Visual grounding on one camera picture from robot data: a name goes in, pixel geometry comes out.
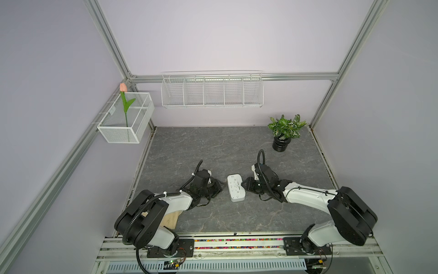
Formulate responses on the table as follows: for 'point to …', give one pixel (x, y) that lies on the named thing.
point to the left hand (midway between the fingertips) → (226, 187)
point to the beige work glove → (170, 220)
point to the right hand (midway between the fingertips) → (241, 183)
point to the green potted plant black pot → (284, 130)
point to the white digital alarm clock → (236, 192)
